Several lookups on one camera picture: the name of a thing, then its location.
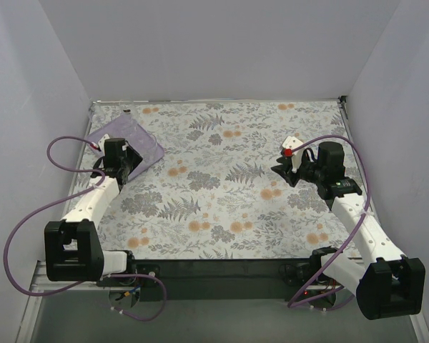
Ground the aluminium frame rail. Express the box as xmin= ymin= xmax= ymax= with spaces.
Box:
xmin=16 ymin=259 xmax=104 ymax=343

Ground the clear ribbed tumbler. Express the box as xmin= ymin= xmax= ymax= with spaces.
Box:
xmin=118 ymin=114 xmax=137 ymax=139

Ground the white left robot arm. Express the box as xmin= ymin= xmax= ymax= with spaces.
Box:
xmin=44 ymin=138 xmax=142 ymax=282

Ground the tall plain flute glass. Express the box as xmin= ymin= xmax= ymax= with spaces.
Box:
xmin=88 ymin=101 xmax=108 ymax=126

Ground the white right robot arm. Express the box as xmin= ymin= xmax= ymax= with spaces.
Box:
xmin=272 ymin=135 xmax=425 ymax=320

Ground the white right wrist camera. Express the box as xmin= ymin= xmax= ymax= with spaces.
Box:
xmin=282 ymin=136 xmax=303 ymax=173

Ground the lilac plastic tray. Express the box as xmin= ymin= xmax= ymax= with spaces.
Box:
xmin=87 ymin=114 xmax=164 ymax=181

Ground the labelled champagne flute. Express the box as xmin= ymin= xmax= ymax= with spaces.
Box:
xmin=119 ymin=100 xmax=137 ymax=123

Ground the floral tablecloth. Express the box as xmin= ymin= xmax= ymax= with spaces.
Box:
xmin=97 ymin=101 xmax=347 ymax=259

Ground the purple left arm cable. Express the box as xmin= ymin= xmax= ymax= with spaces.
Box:
xmin=3 ymin=135 xmax=167 ymax=322

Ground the clear faceted tumbler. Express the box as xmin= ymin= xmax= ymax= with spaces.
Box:
xmin=140 ymin=134 xmax=157 ymax=164

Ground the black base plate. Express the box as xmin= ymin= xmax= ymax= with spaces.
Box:
xmin=96 ymin=259 xmax=344 ymax=304

